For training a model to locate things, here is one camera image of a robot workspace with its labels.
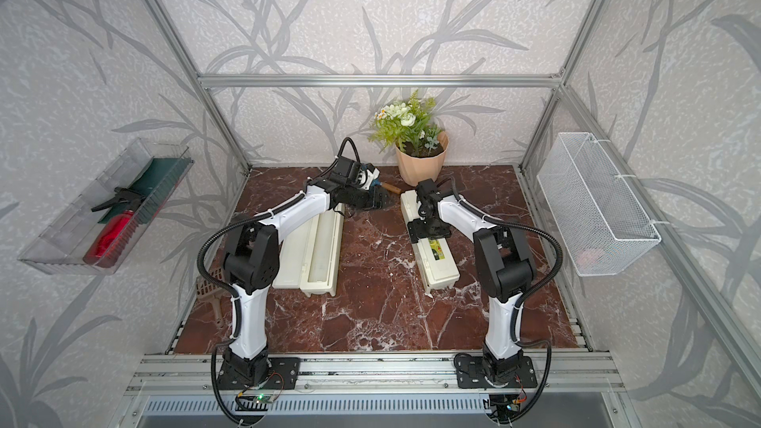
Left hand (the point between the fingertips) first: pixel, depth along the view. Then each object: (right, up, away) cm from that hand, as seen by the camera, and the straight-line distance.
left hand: (388, 203), depth 92 cm
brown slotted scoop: (-52, -26, -6) cm, 59 cm away
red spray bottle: (-55, -6, -34) cm, 65 cm away
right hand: (+12, -11, +4) cm, 16 cm away
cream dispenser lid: (+14, -15, -8) cm, 22 cm away
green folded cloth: (-56, +5, -22) cm, 60 cm away
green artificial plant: (+6, +25, +1) cm, 26 cm away
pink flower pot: (+9, +12, +12) cm, 19 cm away
